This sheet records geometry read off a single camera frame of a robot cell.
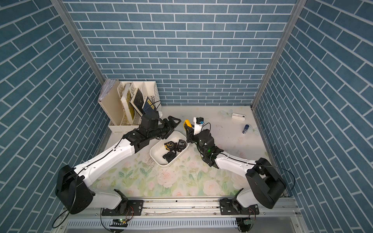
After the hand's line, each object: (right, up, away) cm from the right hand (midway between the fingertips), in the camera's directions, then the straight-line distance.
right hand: (188, 126), depth 81 cm
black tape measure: (-12, -19, +7) cm, 24 cm away
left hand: (-3, +1, -5) cm, 6 cm away
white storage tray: (-21, -17, +13) cm, 30 cm away
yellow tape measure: (0, +1, -1) cm, 2 cm away
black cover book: (-36, +16, +20) cm, 45 cm away
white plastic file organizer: (-29, +26, +24) cm, 46 cm away
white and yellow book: (-39, +17, +8) cm, 44 cm away
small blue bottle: (+39, -2, +17) cm, 43 cm away
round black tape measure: (-5, -13, +14) cm, 20 cm away
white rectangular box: (+38, +6, +31) cm, 50 cm away
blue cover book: (-30, +13, +24) cm, 41 cm away
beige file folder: (-49, +16, +7) cm, 52 cm away
